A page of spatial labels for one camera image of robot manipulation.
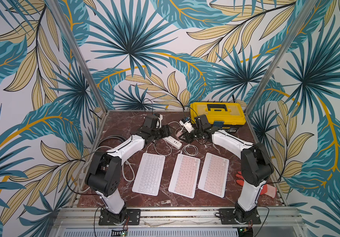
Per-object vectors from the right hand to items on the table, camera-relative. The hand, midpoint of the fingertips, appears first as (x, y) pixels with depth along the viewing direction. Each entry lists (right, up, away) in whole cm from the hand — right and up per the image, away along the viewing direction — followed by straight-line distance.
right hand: (181, 135), depth 92 cm
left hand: (-6, +2, -4) cm, 8 cm away
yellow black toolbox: (+33, +14, +4) cm, 36 cm away
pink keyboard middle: (+2, -24, -4) cm, 24 cm away
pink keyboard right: (+19, -24, -4) cm, 31 cm away
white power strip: (-5, -5, +8) cm, 11 cm away
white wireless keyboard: (-20, -24, -6) cm, 31 cm away
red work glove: (+48, -30, -10) cm, 57 cm away
